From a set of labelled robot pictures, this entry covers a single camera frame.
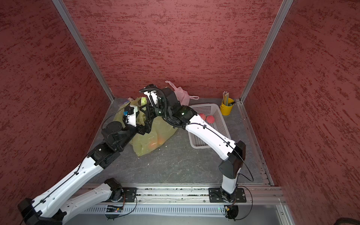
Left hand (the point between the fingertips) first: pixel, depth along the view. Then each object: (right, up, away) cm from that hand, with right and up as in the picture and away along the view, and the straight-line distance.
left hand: (145, 116), depth 69 cm
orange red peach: (+2, -17, +9) cm, 19 cm away
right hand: (-2, +2, -3) cm, 4 cm away
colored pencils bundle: (+51, +14, +33) cm, 62 cm away
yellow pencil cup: (+53, +4, +37) cm, 64 cm away
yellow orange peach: (+5, -16, +18) cm, 24 cm away
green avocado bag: (-31, -2, +37) cm, 49 cm away
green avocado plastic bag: (+6, -9, +9) cm, 14 cm away
